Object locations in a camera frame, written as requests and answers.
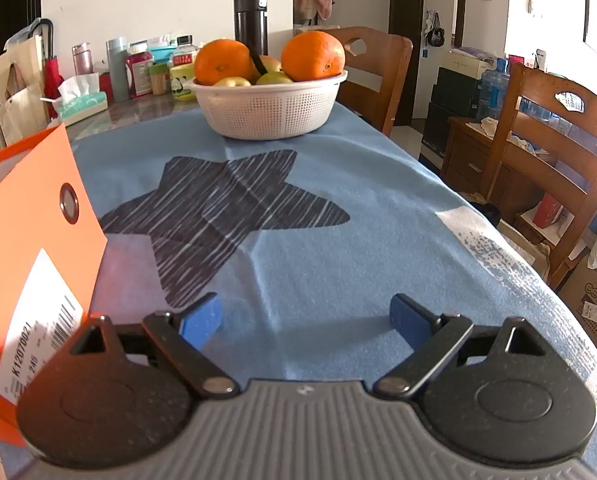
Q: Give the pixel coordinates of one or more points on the dark wooden slatted chair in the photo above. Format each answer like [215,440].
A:
[528,90]

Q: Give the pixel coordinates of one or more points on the large orange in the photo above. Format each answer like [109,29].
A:
[311,55]
[221,62]

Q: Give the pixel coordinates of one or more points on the black hanging handbag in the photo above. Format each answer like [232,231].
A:
[436,35]

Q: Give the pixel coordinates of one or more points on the blue star-print tablecloth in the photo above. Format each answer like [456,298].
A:
[328,240]

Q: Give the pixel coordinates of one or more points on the yellow-green apple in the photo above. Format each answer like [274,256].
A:
[233,81]
[272,64]
[273,78]

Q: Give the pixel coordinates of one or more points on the green tissue box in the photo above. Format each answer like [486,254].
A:
[83,107]

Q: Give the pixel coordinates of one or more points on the blue water jug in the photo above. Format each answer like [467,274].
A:
[493,90]

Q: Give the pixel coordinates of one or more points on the dark wooden cabinet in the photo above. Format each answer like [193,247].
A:
[468,160]

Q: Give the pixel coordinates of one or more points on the brown paper bag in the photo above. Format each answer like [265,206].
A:
[21,90]

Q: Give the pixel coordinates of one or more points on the orange cardboard box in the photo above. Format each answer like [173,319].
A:
[28,210]

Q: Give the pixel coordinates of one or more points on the black speaker box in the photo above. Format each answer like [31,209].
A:
[453,105]

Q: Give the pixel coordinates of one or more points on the clear bottle black cap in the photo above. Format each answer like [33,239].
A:
[185,50]

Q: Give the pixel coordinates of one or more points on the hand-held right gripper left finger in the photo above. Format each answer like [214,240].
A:
[203,322]

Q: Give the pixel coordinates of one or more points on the red folded umbrella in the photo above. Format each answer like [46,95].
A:
[53,75]

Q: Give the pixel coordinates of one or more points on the grey tall bottle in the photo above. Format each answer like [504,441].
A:
[118,70]

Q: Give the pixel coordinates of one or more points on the red small box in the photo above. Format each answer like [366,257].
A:
[548,212]

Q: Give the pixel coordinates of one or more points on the red snack packet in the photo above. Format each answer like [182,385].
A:
[139,75]

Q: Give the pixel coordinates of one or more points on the black thermos flask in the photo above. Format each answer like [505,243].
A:
[251,20]

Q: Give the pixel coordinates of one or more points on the pink water bottle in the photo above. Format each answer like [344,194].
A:
[82,59]

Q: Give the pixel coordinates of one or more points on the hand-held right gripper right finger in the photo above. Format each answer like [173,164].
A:
[408,320]

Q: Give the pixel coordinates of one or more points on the wooden chair with cutout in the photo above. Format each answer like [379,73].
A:
[378,60]

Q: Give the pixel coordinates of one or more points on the small jar green lid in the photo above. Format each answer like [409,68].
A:
[159,80]

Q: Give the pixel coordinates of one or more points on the white storage box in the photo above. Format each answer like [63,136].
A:
[471,62]

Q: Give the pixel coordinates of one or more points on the white perforated plastic basket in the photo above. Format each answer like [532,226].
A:
[268,110]

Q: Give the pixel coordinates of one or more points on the brown cardboard carton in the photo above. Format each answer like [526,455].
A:
[590,305]

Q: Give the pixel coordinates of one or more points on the yellow-green panda mug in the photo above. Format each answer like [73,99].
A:
[182,85]

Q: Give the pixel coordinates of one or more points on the teal plastic container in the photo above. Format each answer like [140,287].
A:
[162,54]

